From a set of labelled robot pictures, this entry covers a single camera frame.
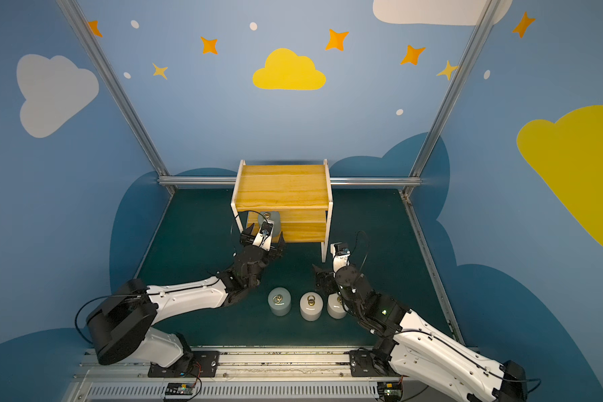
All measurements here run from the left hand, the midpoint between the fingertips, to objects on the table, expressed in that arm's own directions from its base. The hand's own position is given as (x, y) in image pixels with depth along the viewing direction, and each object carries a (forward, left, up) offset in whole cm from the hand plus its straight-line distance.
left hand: (265, 227), depth 82 cm
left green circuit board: (-43, +22, -22) cm, 53 cm away
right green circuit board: (-42, -40, -23) cm, 62 cm away
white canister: (-21, -16, -13) cm, 29 cm away
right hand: (-11, -21, -1) cm, 24 cm away
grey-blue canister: (+3, -3, +3) cm, 5 cm away
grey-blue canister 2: (-20, -6, -12) cm, 24 cm away
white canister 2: (-21, -24, -14) cm, 35 cm away
